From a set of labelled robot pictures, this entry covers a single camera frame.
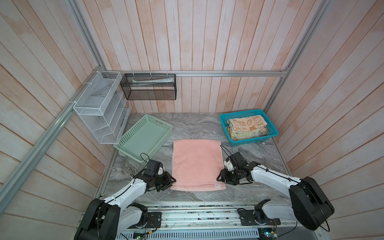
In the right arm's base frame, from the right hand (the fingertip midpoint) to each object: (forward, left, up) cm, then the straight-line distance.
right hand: (220, 179), depth 86 cm
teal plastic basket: (+32, -38, +6) cm, 50 cm away
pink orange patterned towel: (+40, -23, +4) cm, 46 cm away
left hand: (-4, +26, +2) cm, 27 cm away
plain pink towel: (+8, +14, +1) cm, 16 cm away
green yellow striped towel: (+31, -15, +3) cm, 34 cm away
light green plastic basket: (+27, +51, +2) cm, 57 cm away
